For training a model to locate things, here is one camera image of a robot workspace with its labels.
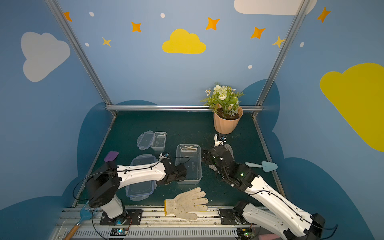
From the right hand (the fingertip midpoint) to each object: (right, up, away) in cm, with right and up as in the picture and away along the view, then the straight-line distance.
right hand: (212, 147), depth 74 cm
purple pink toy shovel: (+25, -40, -6) cm, 48 cm away
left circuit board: (-45, -40, -3) cm, 61 cm away
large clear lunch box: (-11, -9, +25) cm, 29 cm away
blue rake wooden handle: (-64, -34, +1) cm, 73 cm away
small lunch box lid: (-45, 0, +31) cm, 54 cm away
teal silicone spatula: (+38, -15, +21) cm, 46 cm away
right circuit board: (+16, -42, -2) cm, 45 cm away
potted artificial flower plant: (+15, +20, +29) cm, 38 cm away
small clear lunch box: (-34, 0, +31) cm, 46 cm away
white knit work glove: (-12, -30, +6) cm, 33 cm away
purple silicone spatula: (-63, -9, +22) cm, 67 cm away
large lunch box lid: (-38, -25, +7) cm, 46 cm away
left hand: (-29, -16, +9) cm, 34 cm away
